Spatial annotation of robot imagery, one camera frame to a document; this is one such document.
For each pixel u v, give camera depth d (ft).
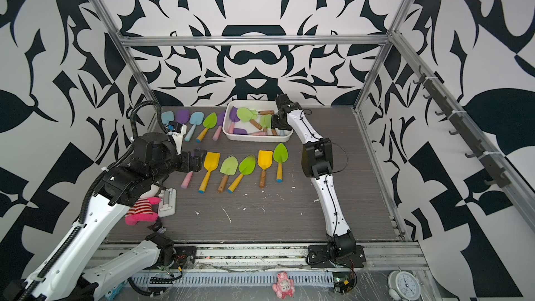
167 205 2.79
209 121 3.68
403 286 2.18
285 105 2.74
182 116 3.81
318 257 2.43
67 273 1.23
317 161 2.27
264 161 3.25
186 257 2.43
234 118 3.77
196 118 3.77
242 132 3.58
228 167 3.17
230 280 2.55
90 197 1.41
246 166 3.18
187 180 2.99
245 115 3.79
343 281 2.32
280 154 3.33
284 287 2.17
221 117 3.75
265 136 3.41
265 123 3.65
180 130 1.98
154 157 1.63
